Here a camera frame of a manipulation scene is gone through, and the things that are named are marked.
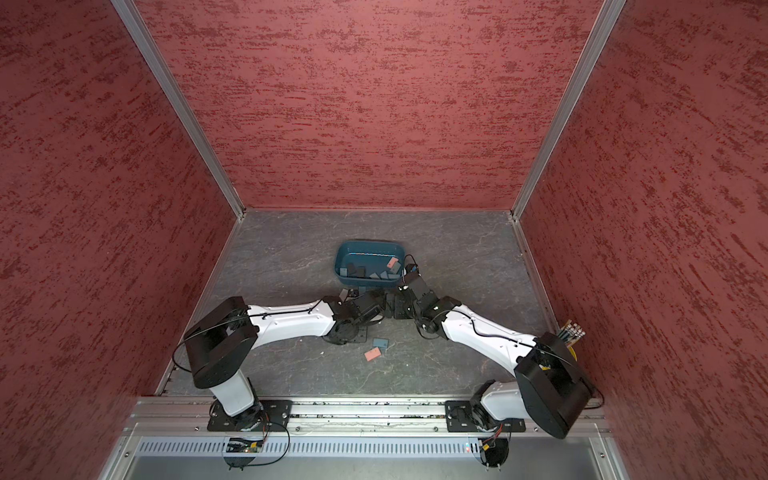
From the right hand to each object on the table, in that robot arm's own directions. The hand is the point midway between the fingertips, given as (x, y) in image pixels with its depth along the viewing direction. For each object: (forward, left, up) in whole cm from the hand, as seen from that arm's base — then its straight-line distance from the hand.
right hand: (398, 308), depth 86 cm
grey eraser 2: (+15, +5, -6) cm, 17 cm away
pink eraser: (-11, +8, -7) cm, 15 cm away
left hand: (-7, +14, -7) cm, 16 cm away
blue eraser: (-8, +6, -5) cm, 11 cm away
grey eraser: (+19, 0, -6) cm, 20 cm away
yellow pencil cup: (-12, -43, +8) cm, 45 cm away
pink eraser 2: (+21, +1, -5) cm, 22 cm away
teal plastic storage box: (+22, +10, -8) cm, 25 cm away
